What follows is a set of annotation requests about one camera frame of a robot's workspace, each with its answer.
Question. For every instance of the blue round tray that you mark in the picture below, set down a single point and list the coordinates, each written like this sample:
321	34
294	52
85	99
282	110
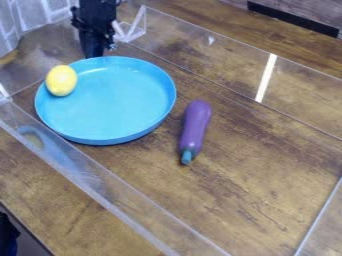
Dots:
123	97

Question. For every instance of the yellow lemon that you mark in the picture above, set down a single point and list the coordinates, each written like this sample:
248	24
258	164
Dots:
61	80

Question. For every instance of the white brick pattern curtain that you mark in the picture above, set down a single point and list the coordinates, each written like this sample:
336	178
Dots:
25	15

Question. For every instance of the clear acrylic enclosure wall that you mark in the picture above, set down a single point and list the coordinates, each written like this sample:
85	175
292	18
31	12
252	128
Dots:
261	194

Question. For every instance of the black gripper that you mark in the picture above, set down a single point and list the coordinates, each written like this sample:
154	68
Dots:
93	16

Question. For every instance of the purple toy eggplant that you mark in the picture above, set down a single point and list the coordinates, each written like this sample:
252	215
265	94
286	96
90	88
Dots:
197	118

